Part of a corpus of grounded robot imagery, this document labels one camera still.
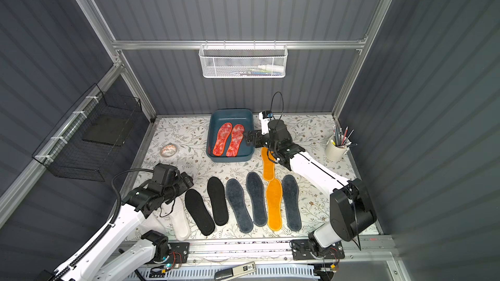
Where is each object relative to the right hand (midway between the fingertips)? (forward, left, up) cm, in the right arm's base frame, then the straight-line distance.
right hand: (255, 131), depth 82 cm
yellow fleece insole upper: (-4, -7, -24) cm, 25 cm away
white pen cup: (+1, -39, -13) cm, 42 cm away
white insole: (-30, +32, -22) cm, 49 cm away
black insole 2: (-17, +18, -24) cm, 35 cm away
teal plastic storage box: (+31, +13, -23) cm, 41 cm away
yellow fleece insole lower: (-19, -9, -22) cm, 31 cm away
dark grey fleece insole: (-20, +9, -23) cm, 32 cm away
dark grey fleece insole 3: (-18, -16, -24) cm, 34 cm away
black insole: (-27, +24, -23) cm, 43 cm away
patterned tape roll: (+6, +47, -24) cm, 53 cm away
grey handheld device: (-49, +9, -18) cm, 53 cm away
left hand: (-19, +28, -12) cm, 36 cm away
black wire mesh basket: (-11, +64, +5) cm, 65 cm away
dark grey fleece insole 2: (-17, 0, -23) cm, 28 cm away
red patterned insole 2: (+18, +19, -23) cm, 35 cm away
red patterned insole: (+15, +10, -22) cm, 28 cm away
